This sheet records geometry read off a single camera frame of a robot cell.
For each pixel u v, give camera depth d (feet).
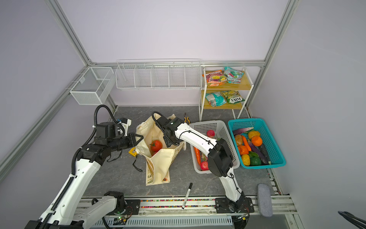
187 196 2.53
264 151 2.99
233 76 2.86
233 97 3.31
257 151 2.97
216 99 3.25
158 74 3.25
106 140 1.76
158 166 2.44
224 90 3.56
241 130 3.31
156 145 2.92
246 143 3.16
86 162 1.54
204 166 2.71
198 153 2.90
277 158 2.76
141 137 2.38
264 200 2.42
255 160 2.77
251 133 3.21
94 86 3.22
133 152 2.98
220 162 1.62
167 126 2.00
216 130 3.34
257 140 3.00
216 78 2.76
